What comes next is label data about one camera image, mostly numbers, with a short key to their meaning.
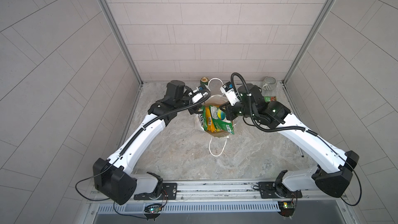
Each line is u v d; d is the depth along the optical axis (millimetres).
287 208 687
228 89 577
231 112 587
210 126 804
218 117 691
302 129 422
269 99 1028
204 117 792
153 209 651
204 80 1047
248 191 735
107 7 780
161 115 481
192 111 650
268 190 711
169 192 707
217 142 864
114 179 369
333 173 398
